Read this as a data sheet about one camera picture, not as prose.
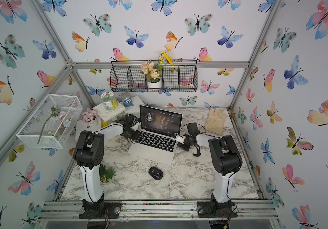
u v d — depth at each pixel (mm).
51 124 724
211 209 723
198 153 950
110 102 844
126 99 958
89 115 809
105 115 856
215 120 1113
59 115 751
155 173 844
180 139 886
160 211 744
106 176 800
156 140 1010
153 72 810
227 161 513
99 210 653
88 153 552
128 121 829
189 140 827
